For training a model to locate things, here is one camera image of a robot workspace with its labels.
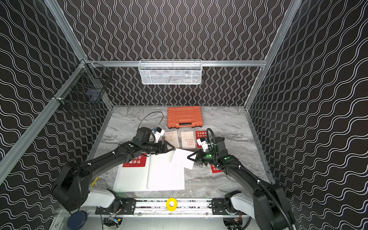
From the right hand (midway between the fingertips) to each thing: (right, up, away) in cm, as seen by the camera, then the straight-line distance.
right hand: (188, 157), depth 78 cm
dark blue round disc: (-54, -28, -9) cm, 62 cm away
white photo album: (-17, -11, +7) cm, 21 cm away
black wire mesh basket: (-69, +45, +20) cm, 85 cm away
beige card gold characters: (-11, +8, +24) cm, 28 cm away
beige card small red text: (0, +7, +22) cm, 23 cm away
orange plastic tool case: (0, +23, +34) cm, 41 cm away
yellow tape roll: (-7, -25, -5) cm, 26 cm away
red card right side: (+16, -10, +10) cm, 21 cm away
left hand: (-8, +4, +1) cm, 9 cm away
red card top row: (+9, +10, +25) cm, 29 cm away
